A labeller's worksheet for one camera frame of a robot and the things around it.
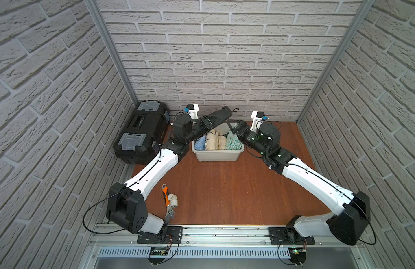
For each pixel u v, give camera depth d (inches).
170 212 31.3
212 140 37.2
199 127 25.7
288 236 26.2
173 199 32.0
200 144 35.3
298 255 27.5
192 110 27.1
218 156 37.7
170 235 28.6
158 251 28.6
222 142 38.3
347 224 15.3
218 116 28.4
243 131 24.1
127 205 16.2
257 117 25.7
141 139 34.4
